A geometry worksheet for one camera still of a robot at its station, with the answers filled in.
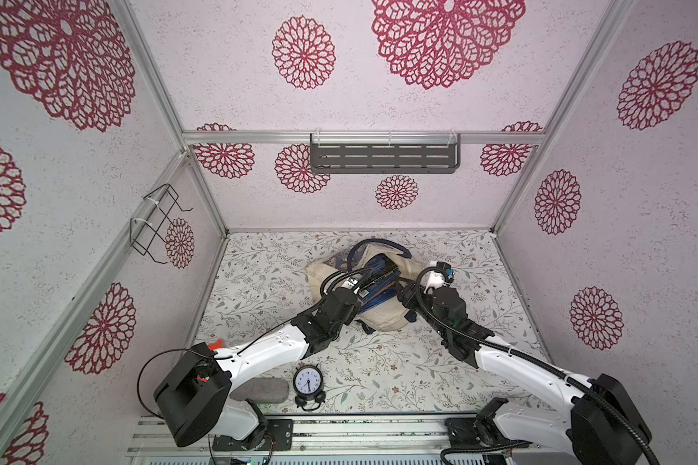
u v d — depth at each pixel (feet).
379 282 3.12
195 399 1.37
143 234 2.48
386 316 3.11
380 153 3.07
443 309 1.99
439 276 2.31
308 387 2.61
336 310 1.99
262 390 2.57
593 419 1.32
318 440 2.41
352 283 2.31
